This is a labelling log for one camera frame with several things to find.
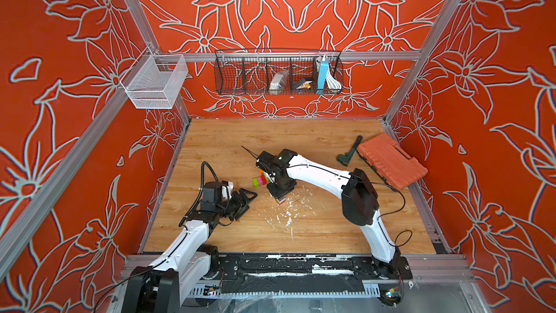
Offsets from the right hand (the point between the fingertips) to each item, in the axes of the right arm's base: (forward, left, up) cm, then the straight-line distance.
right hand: (275, 198), depth 84 cm
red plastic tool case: (+18, -52, 0) cm, 55 cm away
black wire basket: (+52, +13, +25) cm, 59 cm away
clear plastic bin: (+42, +54, +27) cm, 74 cm away
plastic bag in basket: (+42, 0, +26) cm, 49 cm away
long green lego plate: (+8, +9, -3) cm, 12 cm away
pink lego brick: (+9, +7, -2) cm, 12 cm away
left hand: (-1, +9, +1) cm, 9 cm away
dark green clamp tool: (+24, -34, -5) cm, 42 cm away
